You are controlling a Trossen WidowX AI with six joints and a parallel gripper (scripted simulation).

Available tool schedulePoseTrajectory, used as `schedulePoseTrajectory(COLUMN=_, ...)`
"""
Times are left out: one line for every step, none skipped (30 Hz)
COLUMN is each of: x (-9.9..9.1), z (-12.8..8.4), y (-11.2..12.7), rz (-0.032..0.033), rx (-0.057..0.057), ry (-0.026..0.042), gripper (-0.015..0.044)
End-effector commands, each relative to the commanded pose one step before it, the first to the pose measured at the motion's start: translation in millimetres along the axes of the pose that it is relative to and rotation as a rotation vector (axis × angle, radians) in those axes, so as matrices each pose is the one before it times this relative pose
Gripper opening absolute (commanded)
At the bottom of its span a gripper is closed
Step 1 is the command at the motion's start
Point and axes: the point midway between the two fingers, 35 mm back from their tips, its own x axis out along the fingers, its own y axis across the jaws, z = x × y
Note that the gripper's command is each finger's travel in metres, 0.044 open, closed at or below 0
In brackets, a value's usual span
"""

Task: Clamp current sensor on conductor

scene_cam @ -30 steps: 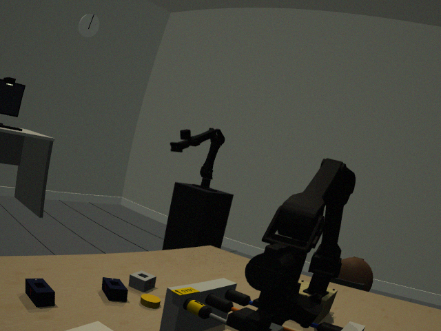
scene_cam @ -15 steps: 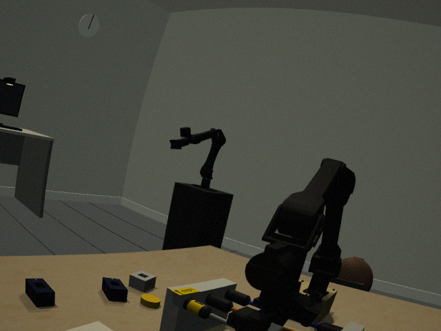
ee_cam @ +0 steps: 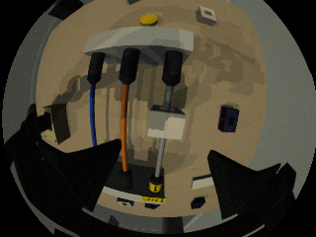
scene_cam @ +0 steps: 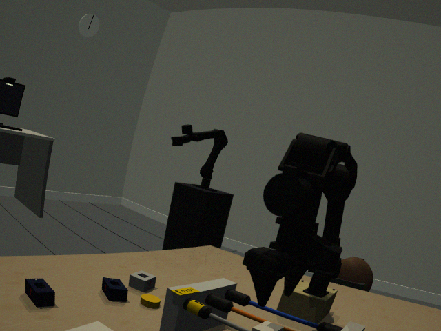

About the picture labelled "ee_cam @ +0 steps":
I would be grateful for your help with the yellow flat disc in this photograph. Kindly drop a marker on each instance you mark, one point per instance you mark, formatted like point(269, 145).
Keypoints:
point(148, 20)

